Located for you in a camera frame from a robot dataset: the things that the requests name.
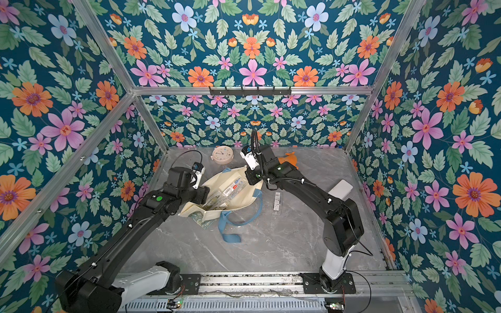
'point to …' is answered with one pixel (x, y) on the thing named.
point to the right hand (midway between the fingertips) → (252, 166)
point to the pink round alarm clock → (222, 154)
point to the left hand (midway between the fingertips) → (203, 186)
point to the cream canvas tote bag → (241, 210)
